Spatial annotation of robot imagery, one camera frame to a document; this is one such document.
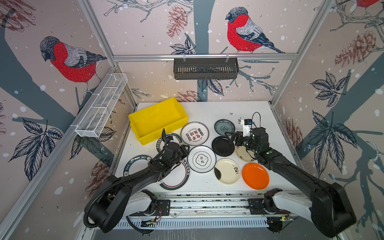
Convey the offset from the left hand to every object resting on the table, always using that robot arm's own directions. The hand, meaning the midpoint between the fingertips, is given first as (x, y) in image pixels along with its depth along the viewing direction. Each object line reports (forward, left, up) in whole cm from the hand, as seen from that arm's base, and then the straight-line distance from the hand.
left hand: (191, 145), depth 86 cm
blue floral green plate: (+21, -22, -10) cm, 32 cm away
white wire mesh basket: (+13, +49, +20) cm, 54 cm away
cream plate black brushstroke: (-12, -21, -10) cm, 26 cm away
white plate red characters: (+15, -2, -10) cm, 18 cm away
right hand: (+5, -23, +7) cm, 25 cm away
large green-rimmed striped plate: (-15, +8, -11) cm, 20 cm away
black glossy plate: (+3, -19, -8) cm, 21 cm away
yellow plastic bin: (+23, +25, -5) cm, 35 cm away
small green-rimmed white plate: (+10, +11, -10) cm, 18 cm away
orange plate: (-15, -36, -7) cm, 40 cm away
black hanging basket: (+50, -10, +19) cm, 55 cm away
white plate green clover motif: (-5, -6, -9) cm, 12 cm away
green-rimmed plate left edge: (-9, +33, -9) cm, 35 cm away
